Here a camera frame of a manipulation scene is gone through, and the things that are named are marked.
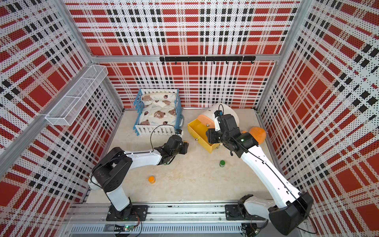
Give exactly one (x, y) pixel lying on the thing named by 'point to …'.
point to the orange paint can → (151, 179)
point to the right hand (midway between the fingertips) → (212, 132)
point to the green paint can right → (222, 163)
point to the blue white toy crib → (157, 130)
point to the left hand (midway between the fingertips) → (186, 142)
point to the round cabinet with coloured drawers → (198, 128)
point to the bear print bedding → (158, 108)
